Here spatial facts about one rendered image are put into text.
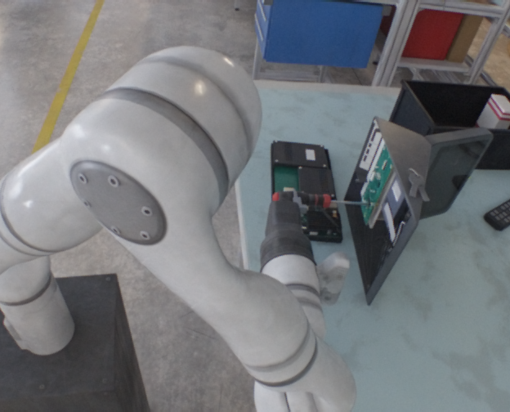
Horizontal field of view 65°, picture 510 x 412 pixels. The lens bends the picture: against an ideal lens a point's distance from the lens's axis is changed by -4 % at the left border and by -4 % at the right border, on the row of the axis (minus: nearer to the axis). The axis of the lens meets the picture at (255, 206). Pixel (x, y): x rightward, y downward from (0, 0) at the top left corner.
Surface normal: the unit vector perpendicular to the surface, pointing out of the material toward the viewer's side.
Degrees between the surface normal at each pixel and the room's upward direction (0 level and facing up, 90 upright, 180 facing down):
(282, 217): 12
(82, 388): 0
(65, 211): 74
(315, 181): 0
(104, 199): 94
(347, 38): 90
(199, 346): 0
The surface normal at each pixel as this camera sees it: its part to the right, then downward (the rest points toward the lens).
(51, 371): 0.11, -0.69
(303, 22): 0.11, 0.73
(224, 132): 0.79, -0.11
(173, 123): 0.44, -0.43
